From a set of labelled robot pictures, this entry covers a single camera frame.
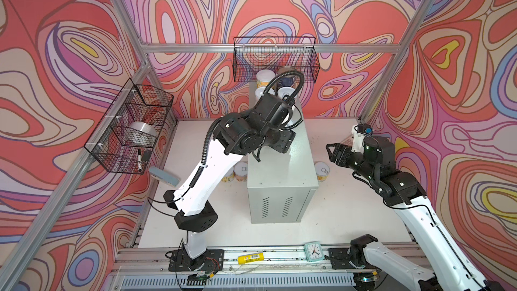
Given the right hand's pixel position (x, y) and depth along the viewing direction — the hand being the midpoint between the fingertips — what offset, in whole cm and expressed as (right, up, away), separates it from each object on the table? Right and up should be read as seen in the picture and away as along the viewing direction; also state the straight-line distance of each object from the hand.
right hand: (335, 152), depth 71 cm
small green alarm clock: (-7, -37, +3) cm, 38 cm away
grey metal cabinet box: (-21, -9, -14) cm, 27 cm away
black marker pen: (-71, -3, +1) cm, 71 cm away
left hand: (-19, +7, -8) cm, 22 cm away
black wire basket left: (-73, +7, -1) cm, 73 cm away
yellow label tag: (-30, -39, +2) cm, 49 cm away
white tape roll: (-70, +9, +3) cm, 70 cm away
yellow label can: (+2, -10, +20) cm, 22 cm away
